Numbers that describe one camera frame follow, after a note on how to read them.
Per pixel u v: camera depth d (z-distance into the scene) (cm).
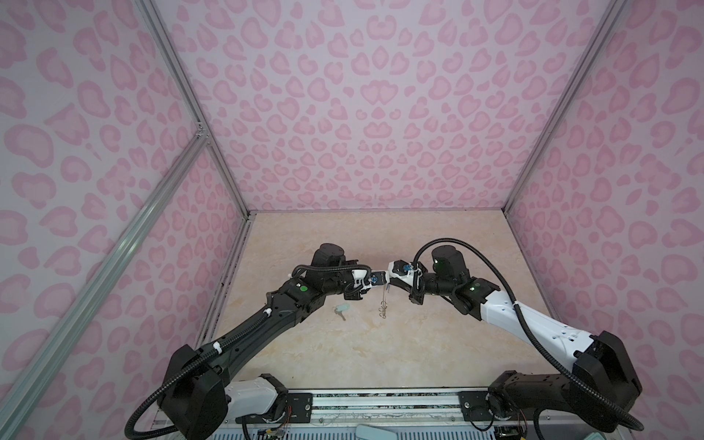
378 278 62
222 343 43
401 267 64
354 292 64
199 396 39
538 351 43
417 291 66
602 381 41
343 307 93
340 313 91
